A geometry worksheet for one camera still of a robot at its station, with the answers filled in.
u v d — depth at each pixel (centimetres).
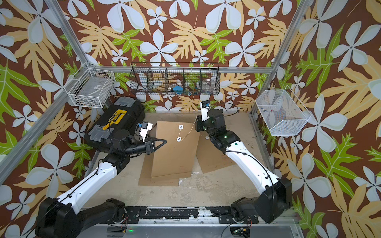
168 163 70
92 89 85
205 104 63
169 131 70
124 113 96
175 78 97
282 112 84
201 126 66
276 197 39
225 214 76
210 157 93
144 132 65
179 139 72
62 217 39
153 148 66
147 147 63
